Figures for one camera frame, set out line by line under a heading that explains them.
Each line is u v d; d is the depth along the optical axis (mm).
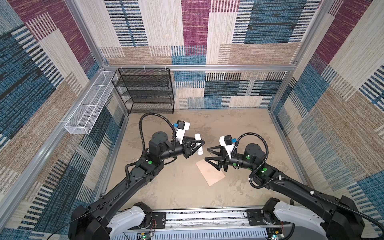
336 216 401
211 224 729
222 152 649
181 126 592
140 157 580
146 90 1110
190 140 606
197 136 642
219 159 605
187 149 585
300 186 486
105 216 401
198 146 640
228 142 593
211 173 893
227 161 598
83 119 919
